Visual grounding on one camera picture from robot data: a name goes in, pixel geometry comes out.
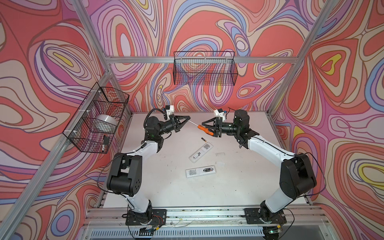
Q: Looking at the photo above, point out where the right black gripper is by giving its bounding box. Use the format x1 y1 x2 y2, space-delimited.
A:
201 115 240 139

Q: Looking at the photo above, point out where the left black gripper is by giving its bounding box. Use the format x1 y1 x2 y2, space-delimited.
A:
156 117 190 139

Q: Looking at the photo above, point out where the orange handle screwdriver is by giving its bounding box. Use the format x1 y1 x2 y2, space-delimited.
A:
188 120 206 133

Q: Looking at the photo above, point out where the long white remote control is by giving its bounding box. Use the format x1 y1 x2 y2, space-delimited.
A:
189 142 214 163

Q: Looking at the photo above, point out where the small white remote control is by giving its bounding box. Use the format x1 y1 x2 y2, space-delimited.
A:
186 166 217 178

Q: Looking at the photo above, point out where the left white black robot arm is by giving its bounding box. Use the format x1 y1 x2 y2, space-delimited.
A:
106 114 191 217

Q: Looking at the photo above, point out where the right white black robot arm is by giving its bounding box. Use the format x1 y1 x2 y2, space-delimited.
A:
198 109 317 223

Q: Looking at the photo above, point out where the white bowl in basket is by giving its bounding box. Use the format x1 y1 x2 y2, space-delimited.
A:
96 114 118 126

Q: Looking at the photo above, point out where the small black item in basket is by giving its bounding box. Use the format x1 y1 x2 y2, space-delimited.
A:
103 135 110 146

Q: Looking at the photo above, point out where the back black wire basket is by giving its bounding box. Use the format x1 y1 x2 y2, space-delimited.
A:
173 50 238 86

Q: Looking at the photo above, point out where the black wire basket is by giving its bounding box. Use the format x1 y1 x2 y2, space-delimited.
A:
63 83 130 154
173 50 238 86

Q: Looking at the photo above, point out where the left black wire basket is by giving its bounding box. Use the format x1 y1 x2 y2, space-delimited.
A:
63 83 130 154

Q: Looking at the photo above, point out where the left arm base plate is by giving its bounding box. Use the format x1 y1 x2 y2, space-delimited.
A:
122 209 167 227

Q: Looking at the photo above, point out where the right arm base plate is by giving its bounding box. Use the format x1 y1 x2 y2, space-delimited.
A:
242 208 287 225

